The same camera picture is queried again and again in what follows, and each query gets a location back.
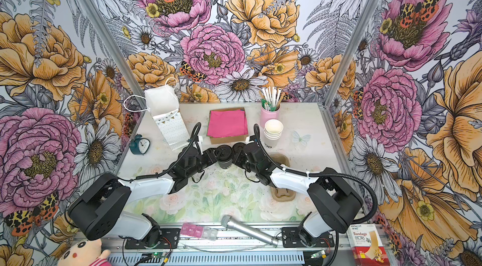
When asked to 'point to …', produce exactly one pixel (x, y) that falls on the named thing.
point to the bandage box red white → (368, 248)
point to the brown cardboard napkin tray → (228, 139)
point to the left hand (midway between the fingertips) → (220, 158)
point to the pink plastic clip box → (198, 231)
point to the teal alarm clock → (139, 145)
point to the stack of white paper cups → (272, 132)
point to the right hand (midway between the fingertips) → (230, 162)
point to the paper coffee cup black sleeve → (225, 164)
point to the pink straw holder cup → (266, 115)
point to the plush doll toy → (76, 250)
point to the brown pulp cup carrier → (279, 194)
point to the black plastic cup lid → (224, 152)
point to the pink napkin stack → (226, 123)
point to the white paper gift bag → (164, 102)
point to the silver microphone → (228, 221)
